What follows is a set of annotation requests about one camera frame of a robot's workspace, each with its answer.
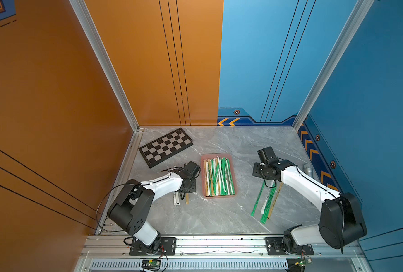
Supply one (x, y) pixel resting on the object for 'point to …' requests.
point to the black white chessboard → (161, 149)
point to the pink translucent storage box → (210, 174)
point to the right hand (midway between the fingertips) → (255, 171)
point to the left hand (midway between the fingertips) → (191, 185)
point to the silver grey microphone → (308, 169)
